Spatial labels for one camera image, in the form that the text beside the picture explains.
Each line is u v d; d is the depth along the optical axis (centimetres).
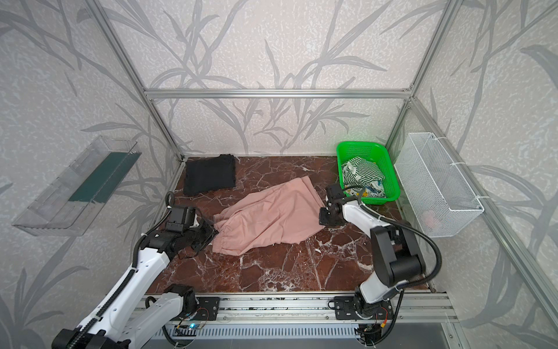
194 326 71
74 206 63
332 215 68
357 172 106
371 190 105
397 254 45
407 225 46
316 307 75
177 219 60
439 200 62
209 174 110
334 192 75
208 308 73
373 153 116
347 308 74
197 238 67
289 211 94
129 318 44
